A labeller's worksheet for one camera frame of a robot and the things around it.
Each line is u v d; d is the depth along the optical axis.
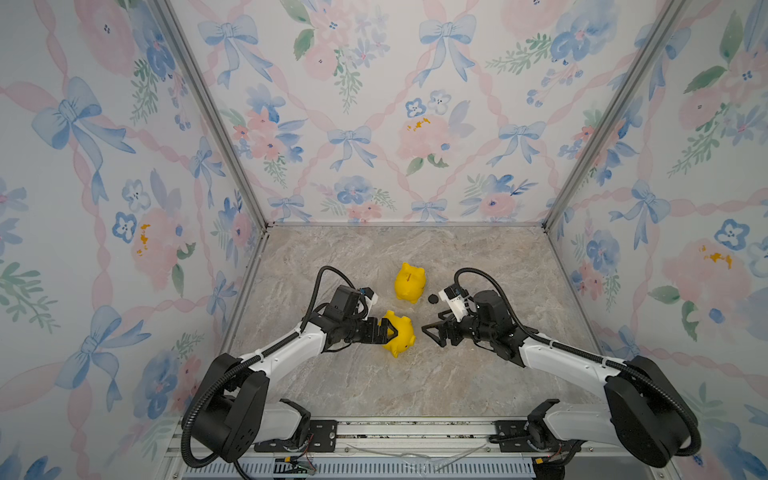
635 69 0.78
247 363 0.45
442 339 0.75
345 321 0.72
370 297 0.81
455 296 0.75
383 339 0.74
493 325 0.66
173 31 0.71
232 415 0.41
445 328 0.73
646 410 0.42
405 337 0.83
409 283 0.93
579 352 0.51
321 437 0.74
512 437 0.73
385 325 0.76
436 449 0.73
